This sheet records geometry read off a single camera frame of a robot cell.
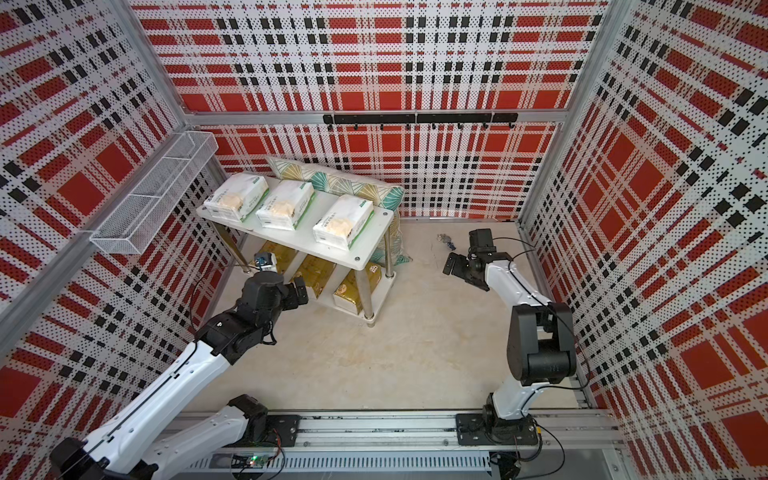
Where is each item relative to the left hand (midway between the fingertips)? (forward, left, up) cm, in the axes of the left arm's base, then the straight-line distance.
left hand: (291, 282), depth 77 cm
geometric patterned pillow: (+23, -12, +14) cm, 30 cm away
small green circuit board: (-37, +6, -19) cm, 43 cm away
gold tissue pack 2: (+9, -3, -8) cm, 12 cm away
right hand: (+11, -48, -11) cm, 51 cm away
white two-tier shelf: (+2, -22, +12) cm, 25 cm away
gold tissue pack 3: (0, -14, -8) cm, 16 cm away
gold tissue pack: (+18, +10, -10) cm, 23 cm away
